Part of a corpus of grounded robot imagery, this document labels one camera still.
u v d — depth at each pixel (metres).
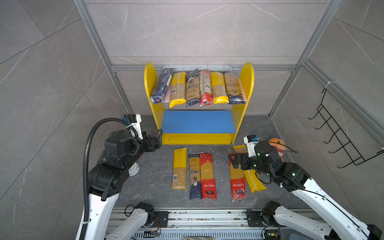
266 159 0.48
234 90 0.71
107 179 0.35
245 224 0.73
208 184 0.82
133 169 0.86
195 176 0.86
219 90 0.72
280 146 0.93
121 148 0.39
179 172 0.86
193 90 0.71
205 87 0.71
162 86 0.72
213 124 0.97
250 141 0.60
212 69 0.90
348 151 0.65
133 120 0.49
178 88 0.73
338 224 0.39
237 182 0.82
